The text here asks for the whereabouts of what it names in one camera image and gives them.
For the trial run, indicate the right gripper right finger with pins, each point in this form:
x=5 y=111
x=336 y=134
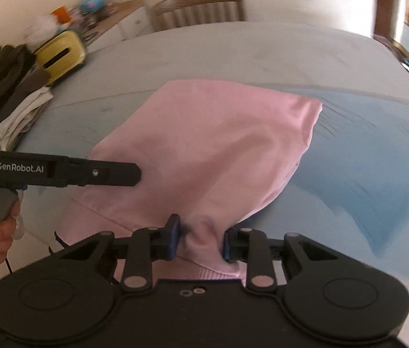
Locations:
x=251 y=247

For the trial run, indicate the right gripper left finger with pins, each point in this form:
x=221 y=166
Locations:
x=143 y=248

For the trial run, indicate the pink sweater with striped collar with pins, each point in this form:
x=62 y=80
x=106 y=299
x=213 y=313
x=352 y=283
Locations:
x=212 y=152

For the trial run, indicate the pile of folded clothes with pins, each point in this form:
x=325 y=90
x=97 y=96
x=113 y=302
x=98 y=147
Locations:
x=24 y=94

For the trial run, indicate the yellow tissue box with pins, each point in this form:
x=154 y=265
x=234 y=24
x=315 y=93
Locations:
x=61 y=55

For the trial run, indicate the white drawer sideboard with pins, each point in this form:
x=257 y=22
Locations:
x=130 y=20

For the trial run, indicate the brown wooden chair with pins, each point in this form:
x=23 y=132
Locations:
x=171 y=14

